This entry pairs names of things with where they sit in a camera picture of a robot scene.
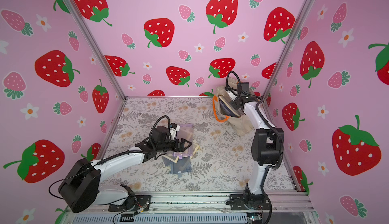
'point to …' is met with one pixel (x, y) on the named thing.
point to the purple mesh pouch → (185, 132)
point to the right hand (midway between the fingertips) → (236, 97)
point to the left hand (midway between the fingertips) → (187, 143)
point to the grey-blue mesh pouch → (181, 166)
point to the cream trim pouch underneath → (196, 147)
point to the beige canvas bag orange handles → (224, 110)
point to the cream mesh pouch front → (232, 110)
